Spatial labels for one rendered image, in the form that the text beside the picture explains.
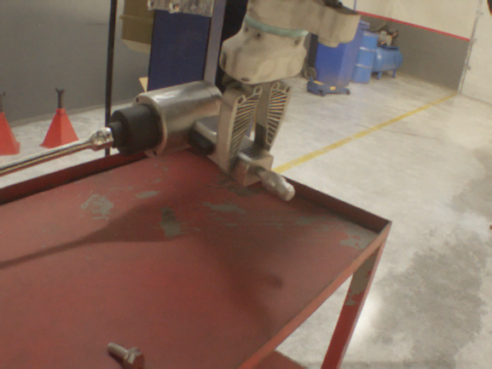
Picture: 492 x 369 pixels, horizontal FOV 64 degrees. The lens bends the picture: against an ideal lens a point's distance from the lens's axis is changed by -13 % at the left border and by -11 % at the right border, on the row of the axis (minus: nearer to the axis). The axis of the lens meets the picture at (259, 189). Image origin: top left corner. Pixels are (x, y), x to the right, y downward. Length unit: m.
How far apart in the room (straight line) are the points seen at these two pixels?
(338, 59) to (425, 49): 3.78
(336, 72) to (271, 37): 6.12
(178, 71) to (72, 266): 0.70
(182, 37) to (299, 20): 0.69
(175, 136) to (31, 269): 0.25
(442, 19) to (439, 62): 0.96
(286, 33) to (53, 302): 0.38
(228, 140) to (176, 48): 0.64
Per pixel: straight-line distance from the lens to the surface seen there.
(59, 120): 3.23
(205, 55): 1.07
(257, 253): 0.59
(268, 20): 0.48
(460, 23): 9.85
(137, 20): 1.30
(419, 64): 10.03
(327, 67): 6.66
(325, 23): 0.44
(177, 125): 0.60
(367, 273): 0.72
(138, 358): 0.41
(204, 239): 0.60
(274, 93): 0.55
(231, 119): 0.51
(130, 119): 0.58
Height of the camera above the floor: 1.17
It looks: 25 degrees down
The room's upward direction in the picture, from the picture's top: 9 degrees clockwise
